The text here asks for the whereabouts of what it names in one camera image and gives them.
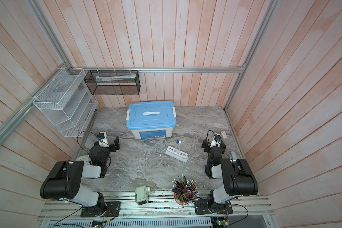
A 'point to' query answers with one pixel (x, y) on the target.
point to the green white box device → (141, 194)
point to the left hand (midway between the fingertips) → (111, 138)
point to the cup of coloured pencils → (185, 191)
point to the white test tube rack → (181, 156)
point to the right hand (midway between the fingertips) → (214, 138)
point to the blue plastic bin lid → (151, 115)
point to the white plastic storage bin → (165, 133)
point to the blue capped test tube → (177, 143)
